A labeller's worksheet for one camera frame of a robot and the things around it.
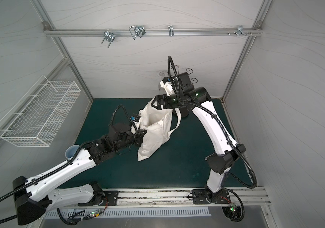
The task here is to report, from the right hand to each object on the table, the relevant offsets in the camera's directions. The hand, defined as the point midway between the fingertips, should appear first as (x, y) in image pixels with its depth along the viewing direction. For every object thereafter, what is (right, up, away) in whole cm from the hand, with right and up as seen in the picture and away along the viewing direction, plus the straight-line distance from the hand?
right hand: (157, 103), depth 69 cm
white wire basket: (-60, -8, -1) cm, 60 cm away
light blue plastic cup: (-54, -28, +15) cm, 63 cm away
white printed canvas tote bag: (0, -10, -1) cm, 10 cm away
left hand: (-6, -14, +2) cm, 16 cm away
